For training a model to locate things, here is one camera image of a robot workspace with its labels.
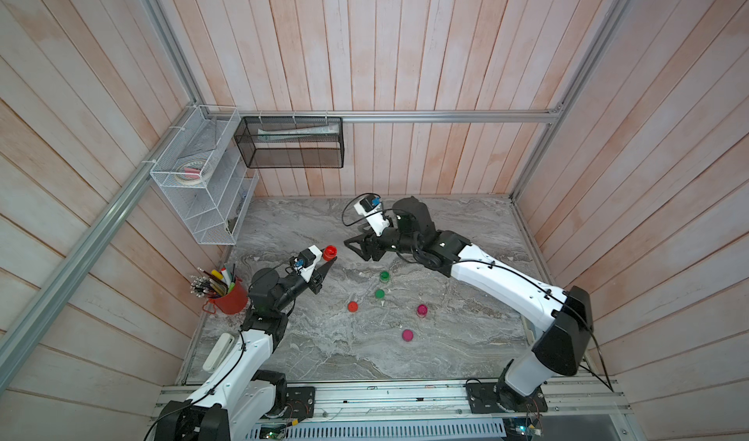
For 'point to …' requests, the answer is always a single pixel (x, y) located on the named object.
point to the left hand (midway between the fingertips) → (330, 255)
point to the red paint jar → (330, 253)
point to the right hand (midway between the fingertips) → (351, 235)
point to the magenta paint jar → (421, 310)
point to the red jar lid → (353, 306)
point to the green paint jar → (384, 276)
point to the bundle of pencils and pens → (216, 284)
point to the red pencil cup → (234, 301)
